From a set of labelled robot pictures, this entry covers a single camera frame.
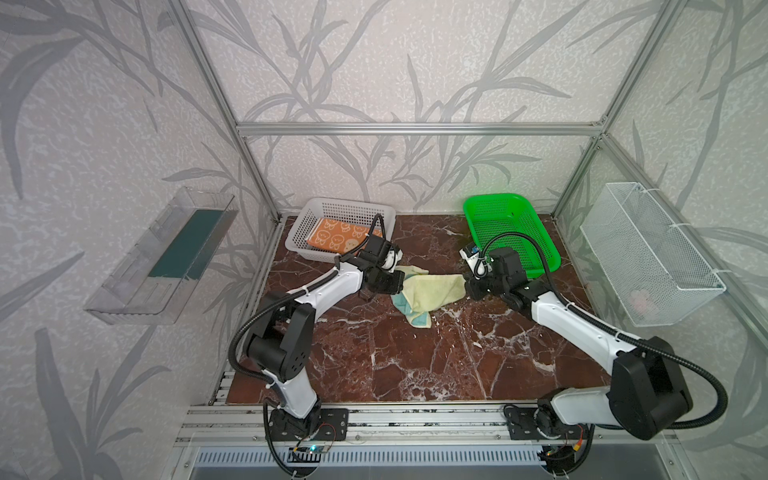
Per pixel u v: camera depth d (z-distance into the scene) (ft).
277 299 1.55
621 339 1.49
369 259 2.31
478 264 2.43
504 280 2.14
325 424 2.41
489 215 3.92
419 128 3.16
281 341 1.52
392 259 2.57
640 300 2.41
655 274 2.06
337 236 3.57
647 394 1.36
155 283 2.07
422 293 3.01
